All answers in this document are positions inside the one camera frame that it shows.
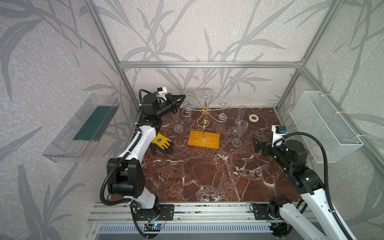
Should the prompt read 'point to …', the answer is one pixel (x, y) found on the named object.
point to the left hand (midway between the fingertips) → (186, 96)
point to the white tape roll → (253, 118)
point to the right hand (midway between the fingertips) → (261, 136)
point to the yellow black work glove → (161, 144)
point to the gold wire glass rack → (200, 138)
